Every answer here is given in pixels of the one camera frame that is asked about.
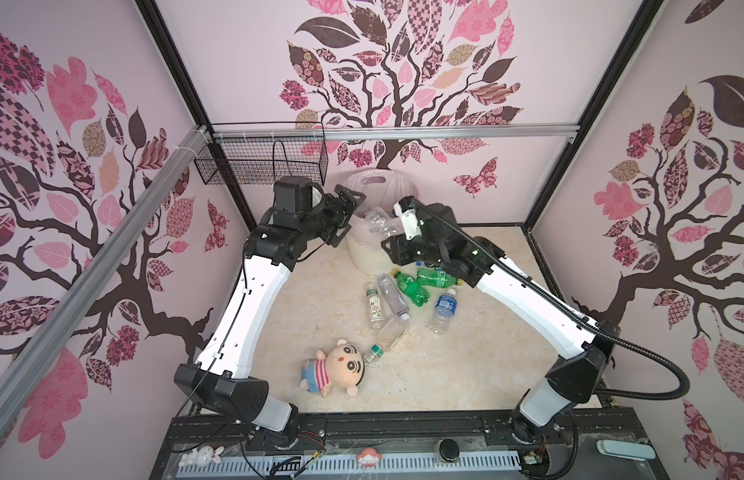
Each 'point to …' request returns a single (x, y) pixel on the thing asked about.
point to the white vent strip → (341, 465)
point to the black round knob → (449, 449)
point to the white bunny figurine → (201, 457)
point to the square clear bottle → (390, 333)
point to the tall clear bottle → (394, 298)
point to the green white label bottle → (376, 308)
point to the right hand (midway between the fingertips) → (392, 235)
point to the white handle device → (626, 449)
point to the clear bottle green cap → (372, 356)
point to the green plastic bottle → (416, 291)
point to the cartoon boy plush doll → (343, 367)
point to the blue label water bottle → (444, 310)
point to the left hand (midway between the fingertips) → (362, 212)
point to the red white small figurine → (369, 458)
